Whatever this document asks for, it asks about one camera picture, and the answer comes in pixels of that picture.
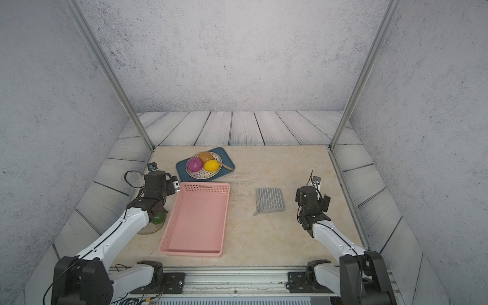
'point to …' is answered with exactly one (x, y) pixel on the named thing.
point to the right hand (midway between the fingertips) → (315, 191)
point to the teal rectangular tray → (180, 166)
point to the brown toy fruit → (206, 156)
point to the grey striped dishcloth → (269, 199)
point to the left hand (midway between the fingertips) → (167, 180)
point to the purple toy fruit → (194, 164)
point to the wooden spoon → (223, 165)
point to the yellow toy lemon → (211, 165)
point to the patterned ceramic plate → (204, 174)
